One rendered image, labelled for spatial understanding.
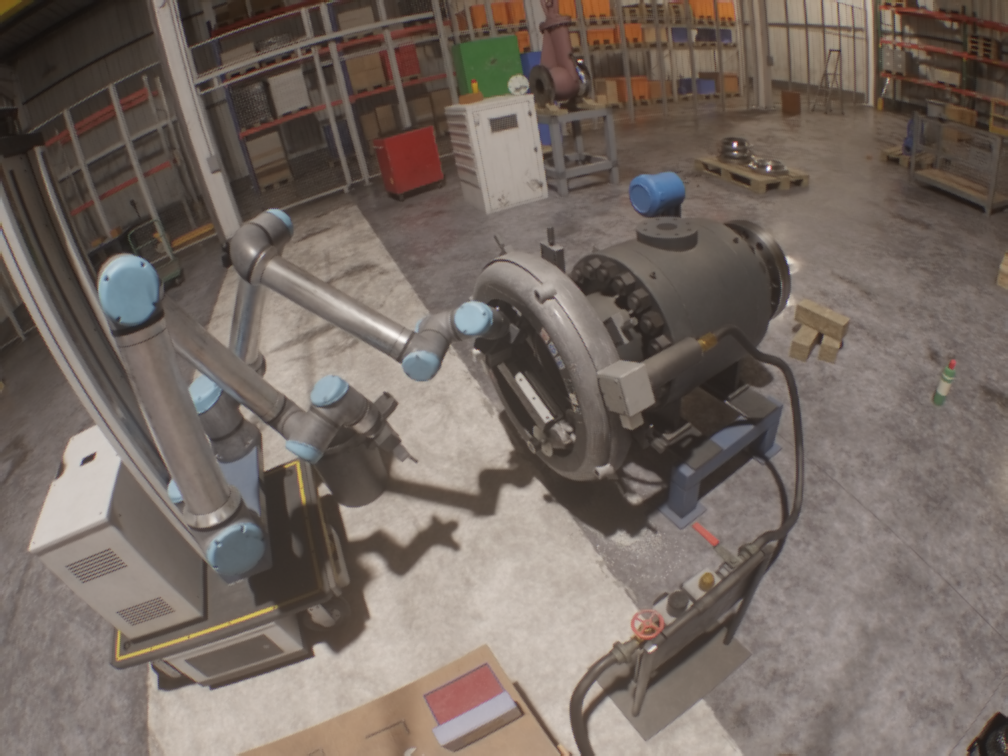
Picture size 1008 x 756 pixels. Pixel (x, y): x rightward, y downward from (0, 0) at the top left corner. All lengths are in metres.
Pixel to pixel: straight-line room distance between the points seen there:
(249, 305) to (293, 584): 0.87
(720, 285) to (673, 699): 1.27
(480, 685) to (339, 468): 1.16
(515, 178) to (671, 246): 3.81
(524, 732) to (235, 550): 0.73
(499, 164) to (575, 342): 4.12
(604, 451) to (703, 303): 0.56
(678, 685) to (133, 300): 1.63
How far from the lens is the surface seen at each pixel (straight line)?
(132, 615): 1.79
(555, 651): 1.64
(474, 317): 1.29
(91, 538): 1.54
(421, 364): 1.22
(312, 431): 1.20
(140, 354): 0.99
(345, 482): 2.06
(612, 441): 1.33
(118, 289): 0.95
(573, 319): 1.22
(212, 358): 1.18
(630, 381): 1.15
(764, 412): 1.96
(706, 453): 1.76
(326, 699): 1.79
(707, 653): 1.64
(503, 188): 5.28
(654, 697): 1.57
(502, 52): 8.70
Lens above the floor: 1.51
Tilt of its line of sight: 36 degrees down
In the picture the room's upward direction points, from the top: 12 degrees counter-clockwise
